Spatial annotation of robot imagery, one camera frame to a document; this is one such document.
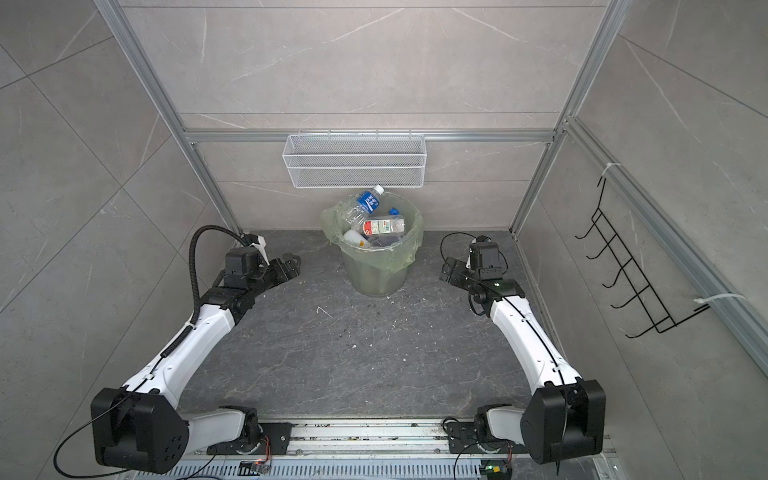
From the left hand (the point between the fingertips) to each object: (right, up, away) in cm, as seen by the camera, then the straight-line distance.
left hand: (286, 256), depth 82 cm
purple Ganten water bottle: (+27, +5, +6) cm, 28 cm away
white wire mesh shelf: (+6, +33, +19) cm, 38 cm away
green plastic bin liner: (+27, -1, 0) cm, 27 cm away
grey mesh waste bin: (+24, -8, +13) cm, 29 cm away
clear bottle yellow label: (+19, +5, +8) cm, 21 cm away
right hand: (+49, -3, +2) cm, 49 cm away
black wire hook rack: (+85, +2, -10) cm, 85 cm away
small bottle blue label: (+21, +15, +6) cm, 27 cm away
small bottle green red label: (+29, +9, -1) cm, 30 cm away
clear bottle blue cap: (+31, +15, +13) cm, 36 cm away
